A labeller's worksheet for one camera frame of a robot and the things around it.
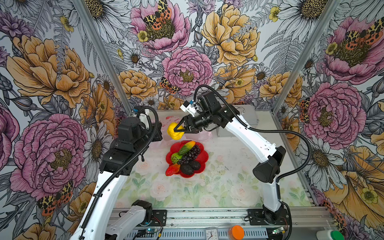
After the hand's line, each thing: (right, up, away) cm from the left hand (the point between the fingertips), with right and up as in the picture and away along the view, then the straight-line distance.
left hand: (161, 130), depth 67 cm
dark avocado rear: (+14, -21, +21) cm, 32 cm away
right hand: (+8, -2, +1) cm, 8 cm away
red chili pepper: (+3, -21, +14) cm, 26 cm away
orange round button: (+32, -42, -4) cm, 53 cm away
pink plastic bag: (+13, -5, +21) cm, 25 cm away
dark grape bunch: (+12, -16, +24) cm, 32 cm away
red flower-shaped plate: (+19, -18, +25) cm, 37 cm away
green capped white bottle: (+71, -44, -3) cm, 83 cm away
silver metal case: (+51, +9, +36) cm, 63 cm away
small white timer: (+22, -47, +2) cm, 52 cm away
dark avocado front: (+10, -23, +19) cm, 31 cm away
